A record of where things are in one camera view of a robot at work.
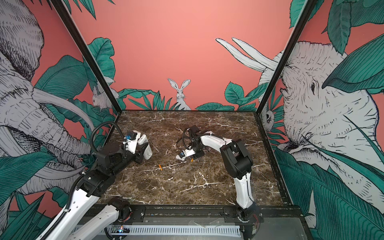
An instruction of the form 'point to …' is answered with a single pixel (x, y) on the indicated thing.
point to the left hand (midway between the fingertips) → (144, 140)
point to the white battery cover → (178, 157)
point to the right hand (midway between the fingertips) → (191, 150)
